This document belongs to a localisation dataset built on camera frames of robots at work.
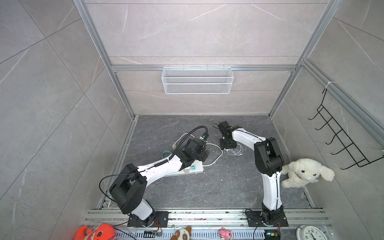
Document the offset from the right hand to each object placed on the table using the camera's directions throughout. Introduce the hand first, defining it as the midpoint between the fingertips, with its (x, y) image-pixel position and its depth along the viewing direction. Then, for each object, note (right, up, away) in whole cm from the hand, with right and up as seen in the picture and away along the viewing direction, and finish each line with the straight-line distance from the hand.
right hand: (226, 145), depth 102 cm
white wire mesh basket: (-20, +45, -1) cm, 49 cm away
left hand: (-18, +3, -16) cm, 24 cm away
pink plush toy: (-7, -37, -34) cm, 51 cm away
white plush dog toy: (+32, -10, -30) cm, 45 cm away
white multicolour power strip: (-20, -12, -13) cm, 27 cm away
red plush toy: (-61, -33, -38) cm, 79 cm away
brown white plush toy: (-27, -37, -35) cm, 57 cm away
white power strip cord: (-36, -1, -2) cm, 36 cm away
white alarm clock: (+31, -36, -35) cm, 59 cm away
